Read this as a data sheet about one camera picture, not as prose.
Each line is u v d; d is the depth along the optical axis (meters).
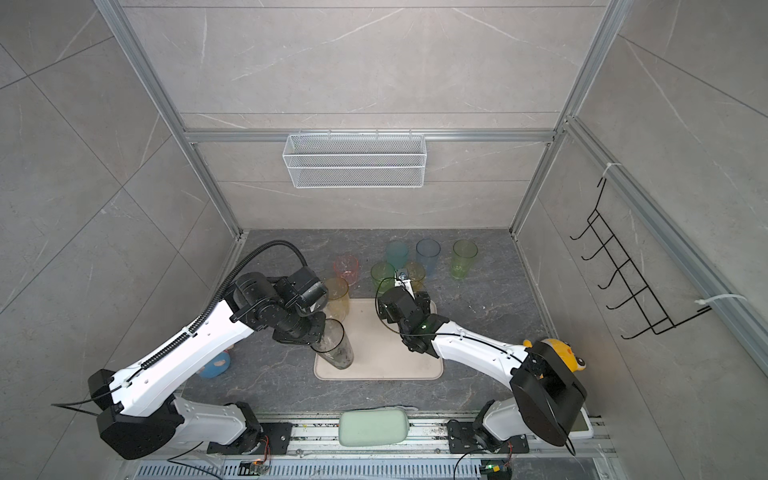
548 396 0.41
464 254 0.93
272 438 0.73
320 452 0.73
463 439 0.73
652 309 0.60
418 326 0.62
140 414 0.39
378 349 0.84
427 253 0.98
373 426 0.73
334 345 0.65
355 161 1.01
